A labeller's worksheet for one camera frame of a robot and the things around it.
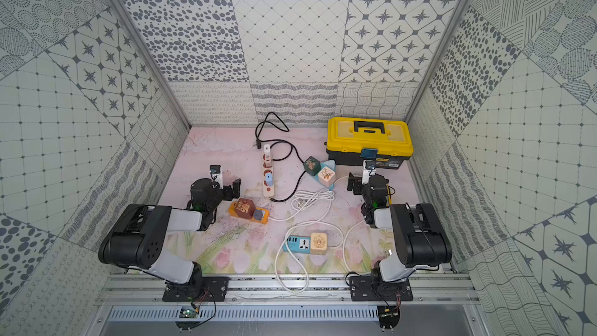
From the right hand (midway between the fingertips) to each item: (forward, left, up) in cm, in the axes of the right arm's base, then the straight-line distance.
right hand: (363, 175), depth 95 cm
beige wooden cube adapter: (-28, +19, +2) cm, 34 cm away
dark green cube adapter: (+3, +21, +3) cm, 22 cm away
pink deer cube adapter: (-3, +16, +4) cm, 16 cm away
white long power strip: (-6, +40, -3) cm, 40 cm away
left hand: (-2, +57, +1) cm, 57 cm away
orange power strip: (-17, +41, -2) cm, 44 cm away
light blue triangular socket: (+7, +14, -1) cm, 15 cm away
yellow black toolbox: (+10, +4, +10) cm, 15 cm away
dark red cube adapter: (-16, +46, +3) cm, 49 cm away
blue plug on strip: (-3, +39, +2) cm, 39 cm away
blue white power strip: (-27, +26, -4) cm, 37 cm away
